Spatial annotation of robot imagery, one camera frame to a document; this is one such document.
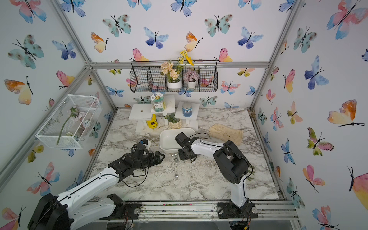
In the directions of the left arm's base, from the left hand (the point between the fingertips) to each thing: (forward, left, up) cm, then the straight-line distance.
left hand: (162, 156), depth 82 cm
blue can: (+26, -15, +11) cm, 32 cm away
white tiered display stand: (+30, +18, +5) cm, 35 cm away
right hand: (+5, -13, -9) cm, 17 cm away
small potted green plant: (+24, -6, 0) cm, 25 cm away
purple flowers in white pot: (+41, -17, +24) cm, 51 cm away
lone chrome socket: (-8, -8, -10) cm, 15 cm away
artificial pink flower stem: (+14, +43, +20) cm, 50 cm away
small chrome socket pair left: (+6, -6, -10) cm, 13 cm away
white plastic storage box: (+15, -1, -10) cm, 18 cm away
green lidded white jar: (+24, +2, +19) cm, 31 cm away
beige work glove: (+19, -46, -9) cm, 50 cm away
